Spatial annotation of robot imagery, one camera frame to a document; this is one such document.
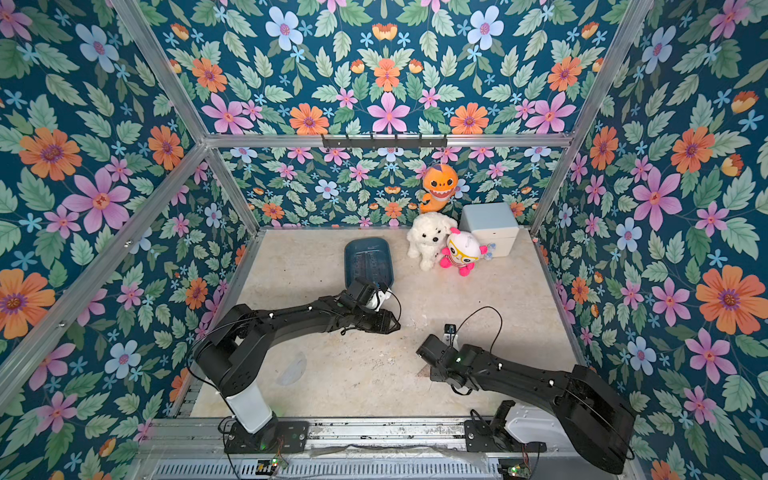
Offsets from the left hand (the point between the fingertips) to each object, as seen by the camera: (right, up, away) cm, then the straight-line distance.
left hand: (399, 324), depth 88 cm
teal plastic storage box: (-13, +25, +26) cm, 38 cm away
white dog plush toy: (+9, +27, +8) cm, 30 cm away
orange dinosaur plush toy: (+14, +45, +9) cm, 48 cm away
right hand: (+12, -12, -4) cm, 17 cm away
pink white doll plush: (+20, +22, +7) cm, 30 cm away
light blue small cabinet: (+32, +32, +14) cm, 47 cm away
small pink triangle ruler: (+8, -13, -4) cm, 15 cm away
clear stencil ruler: (-10, +16, +20) cm, 28 cm away
